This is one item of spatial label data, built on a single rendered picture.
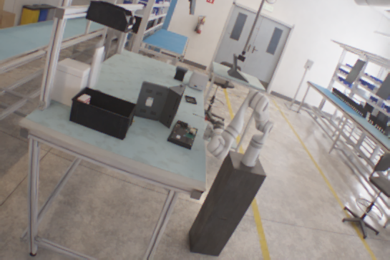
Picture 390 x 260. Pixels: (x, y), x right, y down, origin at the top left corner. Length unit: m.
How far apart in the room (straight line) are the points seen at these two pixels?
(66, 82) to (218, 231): 1.47
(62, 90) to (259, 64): 7.38
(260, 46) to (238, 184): 6.79
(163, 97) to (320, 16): 7.58
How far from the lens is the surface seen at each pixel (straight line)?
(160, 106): 1.66
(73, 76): 1.53
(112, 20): 1.46
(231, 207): 2.05
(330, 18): 9.02
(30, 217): 1.79
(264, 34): 8.44
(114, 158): 1.26
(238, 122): 1.42
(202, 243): 2.29
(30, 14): 7.16
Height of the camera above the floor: 1.69
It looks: 19 degrees down
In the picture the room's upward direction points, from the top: 20 degrees clockwise
